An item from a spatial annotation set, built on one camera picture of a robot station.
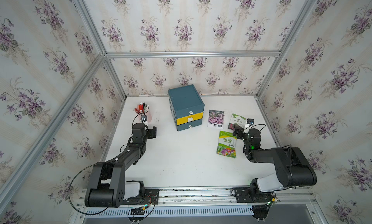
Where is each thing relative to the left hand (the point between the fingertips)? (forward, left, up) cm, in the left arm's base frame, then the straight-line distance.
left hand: (147, 126), depth 90 cm
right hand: (+1, -63, 0) cm, 63 cm away
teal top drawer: (+4, -23, +10) cm, 26 cm away
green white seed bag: (+9, -62, -8) cm, 63 cm away
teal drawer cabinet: (+8, -25, +10) cm, 28 cm away
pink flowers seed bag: (+11, -47, -7) cm, 49 cm away
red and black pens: (+15, +6, +2) cm, 16 cm away
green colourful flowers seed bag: (-8, -51, -8) cm, 52 cm away
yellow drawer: (+4, -27, +4) cm, 28 cm away
